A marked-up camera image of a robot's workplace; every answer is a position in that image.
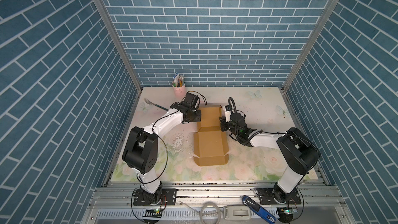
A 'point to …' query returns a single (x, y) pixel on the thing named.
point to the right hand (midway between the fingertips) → (219, 116)
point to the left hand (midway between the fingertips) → (198, 116)
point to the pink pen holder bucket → (179, 92)
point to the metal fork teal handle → (153, 104)
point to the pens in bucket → (178, 80)
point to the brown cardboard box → (209, 142)
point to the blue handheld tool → (259, 209)
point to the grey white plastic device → (237, 213)
